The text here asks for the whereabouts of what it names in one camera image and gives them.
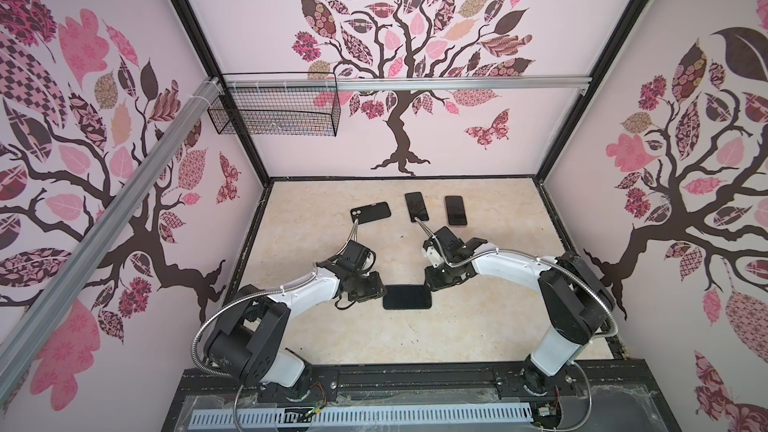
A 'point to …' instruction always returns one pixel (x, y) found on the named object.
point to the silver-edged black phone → (416, 207)
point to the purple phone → (455, 211)
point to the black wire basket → (280, 104)
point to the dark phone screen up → (407, 296)
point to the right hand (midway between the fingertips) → (428, 281)
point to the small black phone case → (370, 212)
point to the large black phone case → (407, 297)
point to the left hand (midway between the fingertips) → (383, 296)
